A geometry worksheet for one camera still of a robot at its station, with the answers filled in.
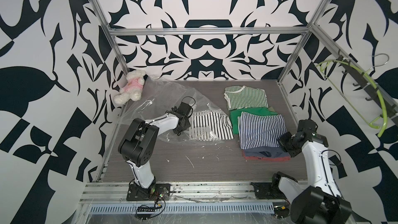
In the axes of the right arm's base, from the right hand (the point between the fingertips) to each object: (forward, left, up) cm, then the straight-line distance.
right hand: (278, 140), depth 81 cm
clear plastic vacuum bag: (+32, +68, -2) cm, 75 cm away
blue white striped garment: (+5, +9, 0) cm, 10 cm away
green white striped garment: (+35, +12, -7) cm, 37 cm away
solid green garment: (+20, 0, -4) cm, 21 cm away
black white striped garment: (+14, +37, -8) cm, 40 cm away
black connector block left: (-28, +65, -11) cm, 72 cm away
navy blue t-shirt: (-5, +3, -4) cm, 7 cm away
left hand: (+15, +51, -8) cm, 53 cm away
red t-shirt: (-7, +4, -7) cm, 11 cm away
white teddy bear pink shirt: (+35, +84, +2) cm, 91 cm away
